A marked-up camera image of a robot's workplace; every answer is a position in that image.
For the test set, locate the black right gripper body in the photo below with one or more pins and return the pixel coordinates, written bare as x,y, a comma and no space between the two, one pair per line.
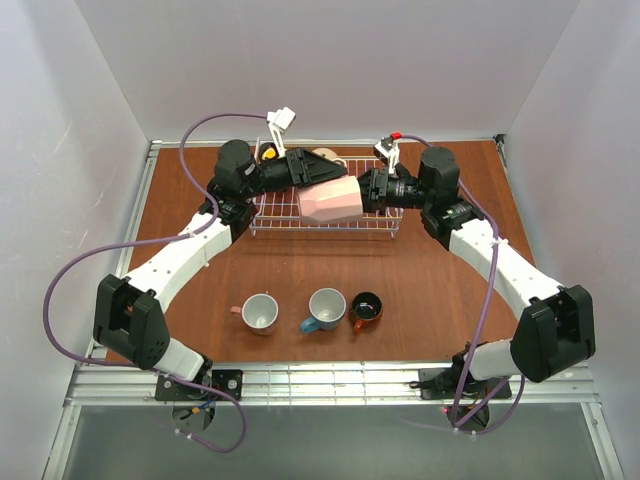
376,190

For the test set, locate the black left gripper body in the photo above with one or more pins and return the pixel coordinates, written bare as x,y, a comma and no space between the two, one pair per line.
297,167

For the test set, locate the beige round ceramic mug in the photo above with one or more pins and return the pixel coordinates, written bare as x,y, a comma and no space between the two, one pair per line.
330,155

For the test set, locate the yellow cup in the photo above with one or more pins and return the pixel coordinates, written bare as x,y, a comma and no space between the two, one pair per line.
268,151

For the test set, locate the pale pink tall mug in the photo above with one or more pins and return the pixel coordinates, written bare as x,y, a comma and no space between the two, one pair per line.
334,201

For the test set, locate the grey mug blue handle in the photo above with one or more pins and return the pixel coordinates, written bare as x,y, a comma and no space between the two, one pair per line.
327,307

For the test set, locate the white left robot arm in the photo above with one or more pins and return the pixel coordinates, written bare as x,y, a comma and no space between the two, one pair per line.
130,311

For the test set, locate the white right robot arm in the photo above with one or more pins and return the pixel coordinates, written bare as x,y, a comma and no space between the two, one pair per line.
555,329

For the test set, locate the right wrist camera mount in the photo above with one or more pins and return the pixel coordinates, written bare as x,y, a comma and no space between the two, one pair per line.
387,150

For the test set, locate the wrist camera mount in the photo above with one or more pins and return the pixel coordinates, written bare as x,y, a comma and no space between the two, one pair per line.
387,150
278,122

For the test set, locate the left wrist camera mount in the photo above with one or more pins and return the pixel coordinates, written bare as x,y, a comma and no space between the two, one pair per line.
278,122

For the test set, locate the white wire dish rack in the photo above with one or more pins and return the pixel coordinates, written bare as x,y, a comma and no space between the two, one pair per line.
279,210

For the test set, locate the black mug orange handle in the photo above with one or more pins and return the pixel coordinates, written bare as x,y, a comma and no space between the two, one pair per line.
365,312

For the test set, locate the white mug pink handle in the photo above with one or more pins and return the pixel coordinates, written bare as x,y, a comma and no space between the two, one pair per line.
259,313

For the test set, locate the aluminium left frame rail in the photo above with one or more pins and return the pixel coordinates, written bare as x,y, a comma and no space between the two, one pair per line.
125,254

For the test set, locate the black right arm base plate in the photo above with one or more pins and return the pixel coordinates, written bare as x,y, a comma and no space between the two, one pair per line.
439,384

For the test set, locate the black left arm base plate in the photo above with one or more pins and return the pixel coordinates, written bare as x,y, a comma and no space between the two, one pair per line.
210,385

